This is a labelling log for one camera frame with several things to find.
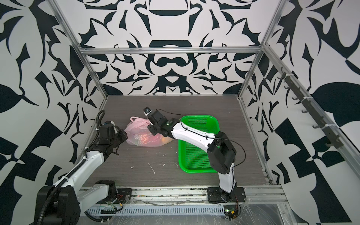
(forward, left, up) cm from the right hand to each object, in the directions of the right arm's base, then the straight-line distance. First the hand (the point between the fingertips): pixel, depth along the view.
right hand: (153, 120), depth 84 cm
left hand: (-3, +18, -6) cm, 19 cm away
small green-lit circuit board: (-44, -41, -19) cm, 63 cm away
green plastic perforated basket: (-17, -24, -17) cm, 34 cm away
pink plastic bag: (-4, +9, -8) cm, 13 cm away
